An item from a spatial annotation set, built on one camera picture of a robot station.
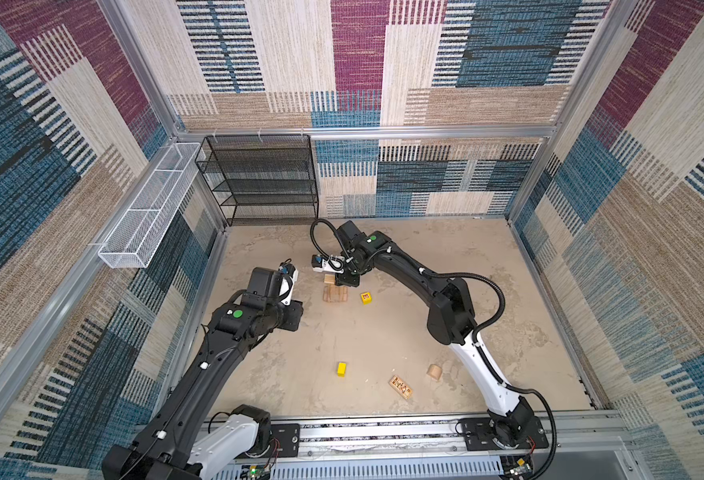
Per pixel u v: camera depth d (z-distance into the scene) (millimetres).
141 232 728
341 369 831
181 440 424
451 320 607
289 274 690
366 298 965
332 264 838
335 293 945
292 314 674
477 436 732
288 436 745
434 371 842
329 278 940
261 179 1087
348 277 852
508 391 641
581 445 737
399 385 808
